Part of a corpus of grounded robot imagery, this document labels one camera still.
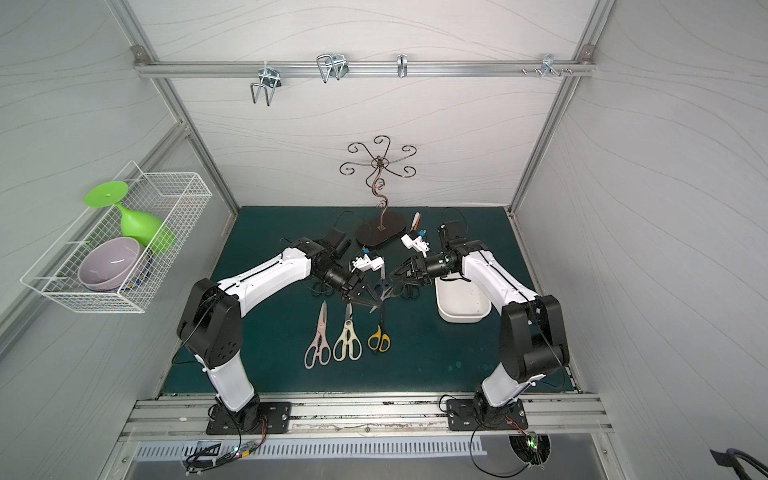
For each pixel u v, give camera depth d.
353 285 0.69
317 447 0.70
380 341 0.86
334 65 0.76
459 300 0.96
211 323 0.47
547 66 0.77
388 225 1.11
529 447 0.72
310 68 0.78
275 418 0.74
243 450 0.69
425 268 0.71
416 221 1.16
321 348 0.84
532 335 0.46
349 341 0.86
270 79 0.78
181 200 0.69
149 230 0.63
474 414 0.73
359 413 0.76
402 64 0.72
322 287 0.74
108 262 0.61
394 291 0.74
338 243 0.73
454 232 0.72
